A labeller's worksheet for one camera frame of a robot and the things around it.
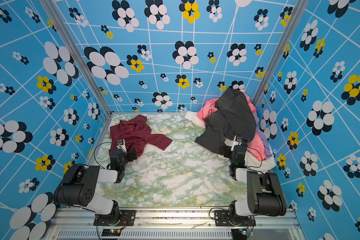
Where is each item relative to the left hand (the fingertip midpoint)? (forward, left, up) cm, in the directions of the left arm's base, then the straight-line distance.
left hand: (127, 147), depth 94 cm
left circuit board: (-44, -1, -8) cm, 44 cm away
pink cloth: (+2, -81, +2) cm, 81 cm away
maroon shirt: (+12, -3, 0) cm, 12 cm away
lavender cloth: (-2, -90, -1) cm, 90 cm away
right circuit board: (-44, -63, -4) cm, 78 cm away
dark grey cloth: (+23, -73, +5) cm, 76 cm away
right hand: (+1, -67, +3) cm, 67 cm away
